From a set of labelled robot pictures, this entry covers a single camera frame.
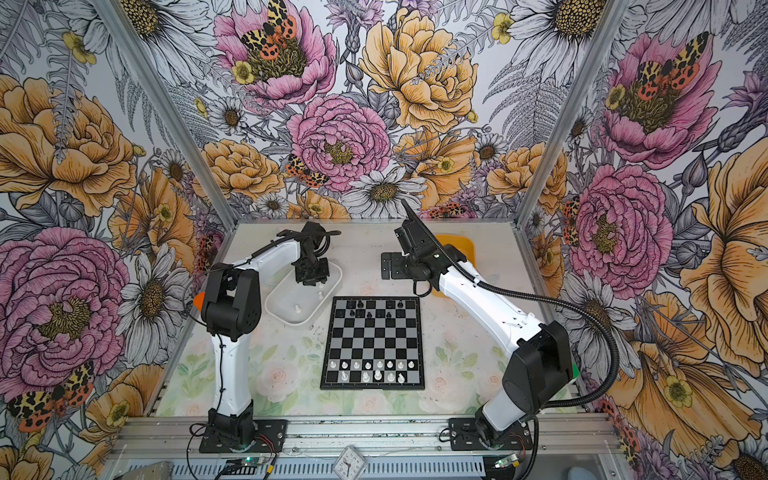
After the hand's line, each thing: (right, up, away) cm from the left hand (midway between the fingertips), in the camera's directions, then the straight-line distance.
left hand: (320, 287), depth 99 cm
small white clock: (+14, -36, -30) cm, 49 cm away
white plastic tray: (-6, -5, -4) cm, 9 cm away
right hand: (+26, +6, -17) cm, 32 cm away
